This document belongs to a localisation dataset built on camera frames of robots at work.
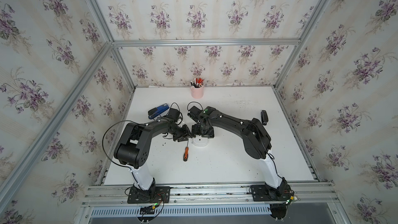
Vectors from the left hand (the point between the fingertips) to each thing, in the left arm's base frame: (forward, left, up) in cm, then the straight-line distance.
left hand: (192, 137), depth 91 cm
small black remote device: (+13, -47, +2) cm, 49 cm away
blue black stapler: (+18, +25, +2) cm, 31 cm away
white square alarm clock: (-4, -4, +1) cm, 6 cm away
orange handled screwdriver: (-10, +3, 0) cm, 11 cm away
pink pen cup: (+33, -3, +3) cm, 34 cm away
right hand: (0, -5, +1) cm, 5 cm away
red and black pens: (+39, -4, +8) cm, 40 cm away
